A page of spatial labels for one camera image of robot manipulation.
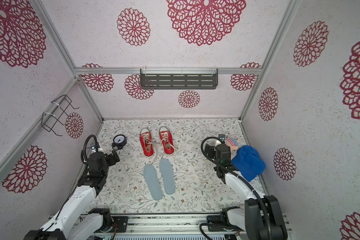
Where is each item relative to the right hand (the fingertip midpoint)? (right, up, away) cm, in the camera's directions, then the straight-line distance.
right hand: (214, 143), depth 87 cm
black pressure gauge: (-62, 0, +16) cm, 64 cm away
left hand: (-61, -5, -3) cm, 61 cm away
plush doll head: (+15, 0, +11) cm, 19 cm away
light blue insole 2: (-28, -17, +6) cm, 33 cm away
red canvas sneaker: (-42, +1, +13) cm, 44 cm away
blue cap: (+22, -12, +6) cm, 26 cm away
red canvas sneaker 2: (-28, +1, +14) cm, 31 cm away
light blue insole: (-37, -21, +3) cm, 43 cm away
